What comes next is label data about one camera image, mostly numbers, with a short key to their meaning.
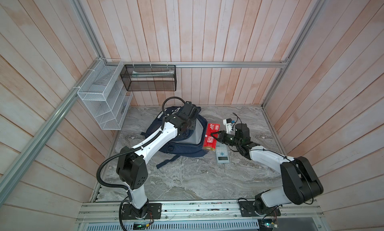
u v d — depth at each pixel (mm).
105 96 695
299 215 756
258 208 668
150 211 726
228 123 811
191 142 908
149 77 1021
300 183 438
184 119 629
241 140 696
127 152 457
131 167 450
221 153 928
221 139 763
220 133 826
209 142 848
